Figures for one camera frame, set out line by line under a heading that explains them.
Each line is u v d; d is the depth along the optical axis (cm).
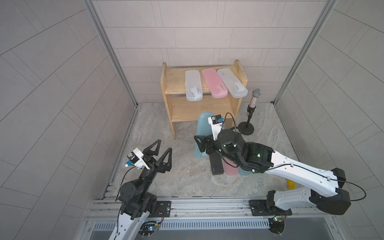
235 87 66
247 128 101
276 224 68
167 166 55
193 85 66
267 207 64
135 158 50
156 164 52
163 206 71
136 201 51
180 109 87
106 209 71
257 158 43
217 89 65
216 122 52
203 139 53
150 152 61
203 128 58
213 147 54
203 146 54
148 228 66
